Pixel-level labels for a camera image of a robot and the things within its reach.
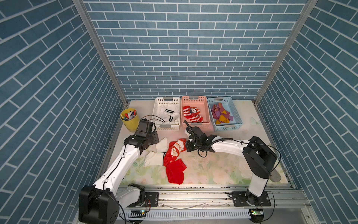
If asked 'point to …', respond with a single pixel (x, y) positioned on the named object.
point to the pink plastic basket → (200, 101)
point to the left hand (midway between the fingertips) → (157, 136)
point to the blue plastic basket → (227, 104)
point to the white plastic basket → (166, 113)
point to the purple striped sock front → (220, 115)
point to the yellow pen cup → (129, 117)
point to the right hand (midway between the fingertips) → (185, 146)
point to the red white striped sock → (193, 117)
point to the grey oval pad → (274, 176)
